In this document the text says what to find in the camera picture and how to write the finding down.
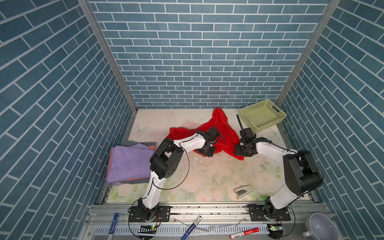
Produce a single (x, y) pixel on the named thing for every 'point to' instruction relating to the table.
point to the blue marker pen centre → (185, 236)
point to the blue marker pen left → (113, 223)
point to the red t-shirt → (227, 141)
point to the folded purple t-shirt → (129, 162)
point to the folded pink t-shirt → (111, 150)
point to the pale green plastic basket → (261, 115)
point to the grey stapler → (244, 190)
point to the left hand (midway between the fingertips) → (212, 155)
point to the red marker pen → (250, 231)
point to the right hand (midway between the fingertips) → (238, 151)
